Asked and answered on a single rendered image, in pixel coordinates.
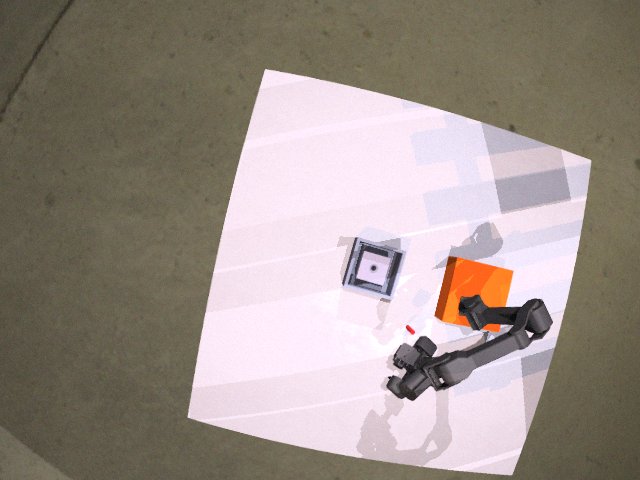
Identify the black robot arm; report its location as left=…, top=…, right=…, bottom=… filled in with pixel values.
left=393, top=294, right=553, bottom=401

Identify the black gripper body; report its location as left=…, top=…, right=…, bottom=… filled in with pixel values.
left=386, top=335, right=437, bottom=399

